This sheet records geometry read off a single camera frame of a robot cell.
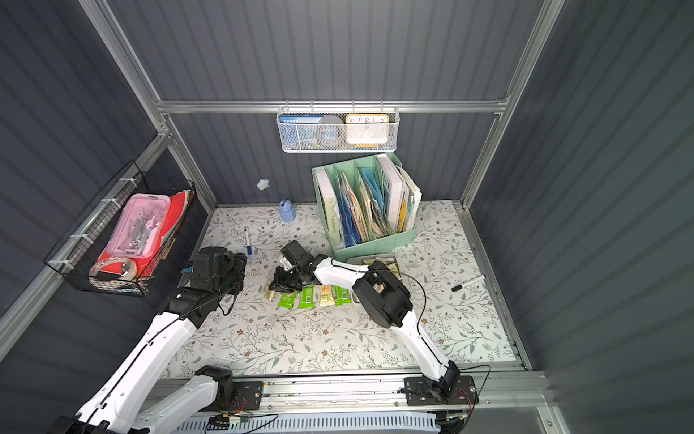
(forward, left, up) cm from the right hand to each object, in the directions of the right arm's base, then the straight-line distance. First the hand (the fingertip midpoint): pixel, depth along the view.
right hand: (273, 284), depth 90 cm
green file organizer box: (+23, -31, +15) cm, 42 cm away
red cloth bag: (+9, +24, +26) cm, 36 cm away
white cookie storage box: (+11, -40, -2) cm, 42 cm away
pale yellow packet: (-3, +1, -1) cm, 3 cm away
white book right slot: (+30, -41, +20) cm, 54 cm away
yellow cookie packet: (-2, -18, -5) cm, 18 cm away
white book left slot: (+19, -19, +18) cm, 32 cm away
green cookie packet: (-3, -11, -5) cm, 12 cm away
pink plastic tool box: (+2, +31, +25) cm, 40 cm away
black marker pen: (+4, -68, -6) cm, 68 cm away
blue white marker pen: (+19, +15, -5) cm, 25 cm away
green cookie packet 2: (-3, -4, -5) cm, 7 cm away
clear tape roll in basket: (-10, +29, +23) cm, 38 cm away
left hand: (0, +5, +16) cm, 17 cm away
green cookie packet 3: (-2, -23, -4) cm, 23 cm away
